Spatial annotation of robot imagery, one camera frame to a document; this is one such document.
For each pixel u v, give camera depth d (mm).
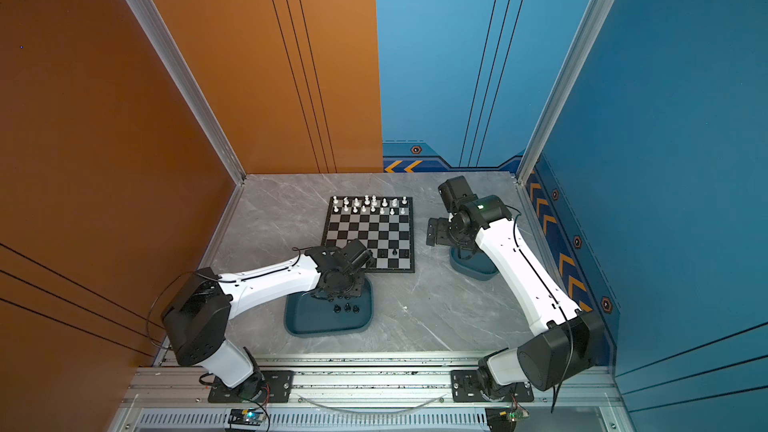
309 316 837
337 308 849
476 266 896
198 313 472
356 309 849
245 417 709
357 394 731
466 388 725
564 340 384
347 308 849
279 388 729
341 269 633
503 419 706
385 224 1033
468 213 517
